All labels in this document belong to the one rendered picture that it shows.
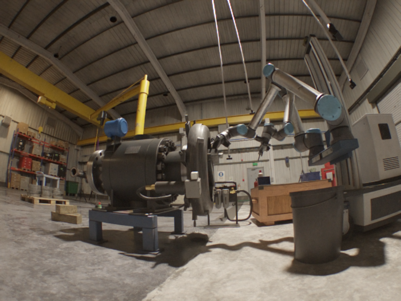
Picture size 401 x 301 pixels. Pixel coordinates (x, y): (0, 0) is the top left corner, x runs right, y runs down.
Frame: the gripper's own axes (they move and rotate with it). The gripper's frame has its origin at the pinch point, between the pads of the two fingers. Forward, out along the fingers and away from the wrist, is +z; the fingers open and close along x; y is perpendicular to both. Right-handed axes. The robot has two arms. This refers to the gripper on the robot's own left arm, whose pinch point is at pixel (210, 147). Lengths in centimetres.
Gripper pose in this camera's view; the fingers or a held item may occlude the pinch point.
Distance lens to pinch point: 146.4
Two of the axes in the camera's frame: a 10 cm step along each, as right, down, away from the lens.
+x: 2.4, -6.1, -7.6
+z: -6.4, 4.8, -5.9
